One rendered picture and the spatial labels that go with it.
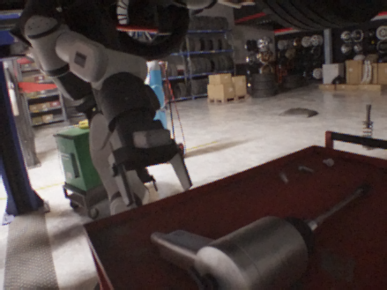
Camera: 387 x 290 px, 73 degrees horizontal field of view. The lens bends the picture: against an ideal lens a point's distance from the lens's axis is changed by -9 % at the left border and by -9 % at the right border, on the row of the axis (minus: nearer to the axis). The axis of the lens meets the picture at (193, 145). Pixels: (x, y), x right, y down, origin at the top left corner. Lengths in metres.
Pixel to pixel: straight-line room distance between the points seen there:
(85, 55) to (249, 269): 0.43
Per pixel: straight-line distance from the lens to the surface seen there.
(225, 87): 9.17
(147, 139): 0.40
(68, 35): 0.70
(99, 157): 1.14
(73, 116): 8.28
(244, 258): 0.31
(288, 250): 0.35
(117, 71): 0.52
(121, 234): 0.58
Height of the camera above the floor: 1.14
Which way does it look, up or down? 15 degrees down
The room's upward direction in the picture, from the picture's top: 6 degrees counter-clockwise
